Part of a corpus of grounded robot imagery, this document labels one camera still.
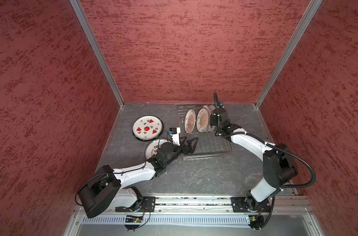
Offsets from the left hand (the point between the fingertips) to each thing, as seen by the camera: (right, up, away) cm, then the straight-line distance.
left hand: (193, 140), depth 78 cm
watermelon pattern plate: (-31, +5, +25) cm, 41 cm away
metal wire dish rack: (+12, -6, +17) cm, 22 cm away
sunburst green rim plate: (+8, +11, +22) cm, 26 cm away
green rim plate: (+14, +19, +18) cm, 30 cm away
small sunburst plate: (-1, +10, +22) cm, 24 cm away
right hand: (+14, +13, +13) cm, 24 cm away
